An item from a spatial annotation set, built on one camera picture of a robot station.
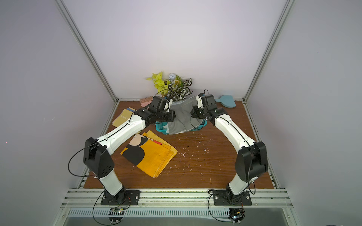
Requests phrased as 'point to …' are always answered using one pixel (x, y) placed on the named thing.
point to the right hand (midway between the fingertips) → (191, 108)
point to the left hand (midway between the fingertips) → (177, 115)
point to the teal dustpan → (226, 100)
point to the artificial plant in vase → (173, 87)
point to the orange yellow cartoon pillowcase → (149, 153)
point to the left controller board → (116, 215)
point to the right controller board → (236, 214)
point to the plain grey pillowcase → (183, 121)
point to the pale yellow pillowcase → (123, 117)
